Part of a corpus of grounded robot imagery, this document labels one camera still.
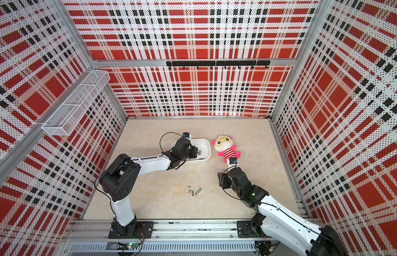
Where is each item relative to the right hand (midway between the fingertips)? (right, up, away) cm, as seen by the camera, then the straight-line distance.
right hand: (224, 173), depth 82 cm
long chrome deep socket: (-14, -11, +4) cm, 18 cm away
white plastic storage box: (-11, +10, +20) cm, 25 cm away
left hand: (-14, +12, +13) cm, 23 cm away
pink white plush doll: (+1, +14, +16) cm, 21 cm away
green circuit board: (-44, -29, -13) cm, 55 cm away
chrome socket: (-14, +9, +17) cm, 24 cm away
